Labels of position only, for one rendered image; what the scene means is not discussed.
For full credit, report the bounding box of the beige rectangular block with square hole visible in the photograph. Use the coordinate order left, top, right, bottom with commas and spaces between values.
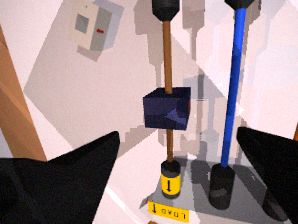
67, 0, 112, 51

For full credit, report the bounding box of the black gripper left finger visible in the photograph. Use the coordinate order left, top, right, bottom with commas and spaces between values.
0, 131, 120, 224

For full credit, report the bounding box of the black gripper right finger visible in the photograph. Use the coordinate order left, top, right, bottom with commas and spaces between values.
236, 127, 298, 224

